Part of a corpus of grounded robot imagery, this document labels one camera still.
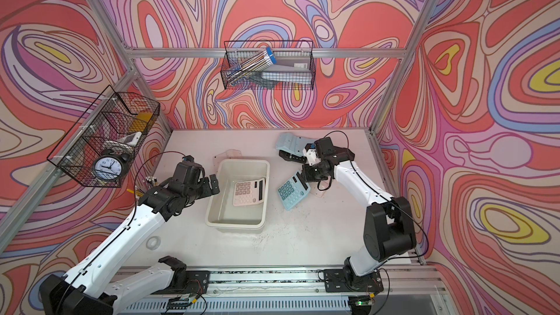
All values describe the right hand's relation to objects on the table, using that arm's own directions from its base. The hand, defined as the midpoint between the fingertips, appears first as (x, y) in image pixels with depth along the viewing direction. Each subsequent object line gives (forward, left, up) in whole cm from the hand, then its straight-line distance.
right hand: (304, 181), depth 87 cm
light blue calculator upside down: (+26, +3, -6) cm, 27 cm away
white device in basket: (+5, +60, +22) cm, 64 cm away
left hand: (-4, +36, +7) cm, 37 cm away
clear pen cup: (-4, +62, +5) cm, 62 cm away
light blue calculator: (-3, +4, -3) cm, 6 cm away
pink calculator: (+21, +41, -9) cm, 47 cm away
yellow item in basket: (+14, +60, +22) cm, 66 cm away
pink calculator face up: (0, +24, -8) cm, 25 cm away
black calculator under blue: (+19, +5, -8) cm, 21 cm away
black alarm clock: (-5, +63, +21) cm, 67 cm away
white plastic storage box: (-10, +34, -7) cm, 36 cm away
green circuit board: (-38, +46, -13) cm, 61 cm away
